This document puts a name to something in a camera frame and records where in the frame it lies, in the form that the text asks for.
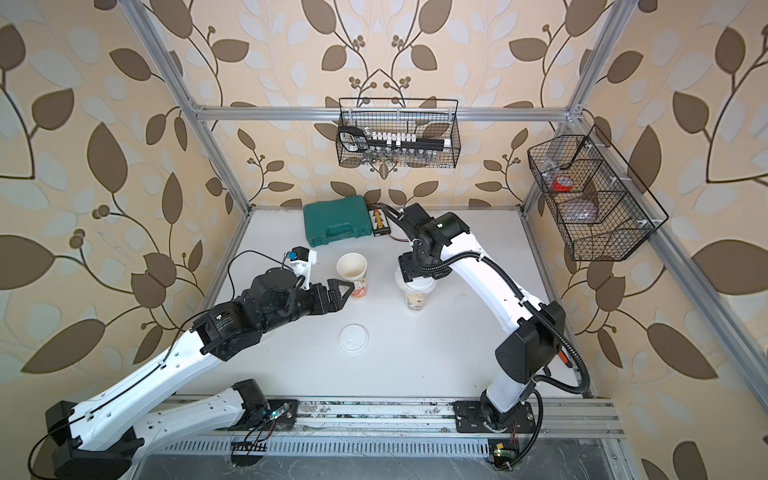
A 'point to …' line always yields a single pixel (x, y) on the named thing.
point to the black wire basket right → (603, 209)
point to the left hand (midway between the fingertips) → (338, 285)
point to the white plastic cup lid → (399, 272)
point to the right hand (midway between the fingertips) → (419, 272)
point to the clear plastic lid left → (353, 337)
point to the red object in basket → (562, 184)
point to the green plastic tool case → (336, 219)
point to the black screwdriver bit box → (380, 223)
